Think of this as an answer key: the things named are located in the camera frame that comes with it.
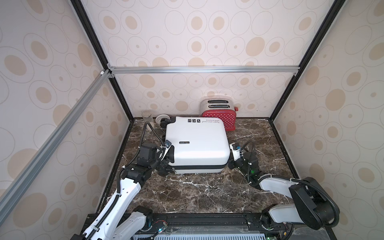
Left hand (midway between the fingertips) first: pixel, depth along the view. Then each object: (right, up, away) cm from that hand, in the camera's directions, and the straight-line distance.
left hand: (166, 152), depth 78 cm
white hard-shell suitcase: (+18, +4, +1) cm, 19 cm away
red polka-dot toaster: (+34, +27, +26) cm, 51 cm away
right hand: (+37, -2, +11) cm, 39 cm away
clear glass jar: (-18, +21, +25) cm, 37 cm away
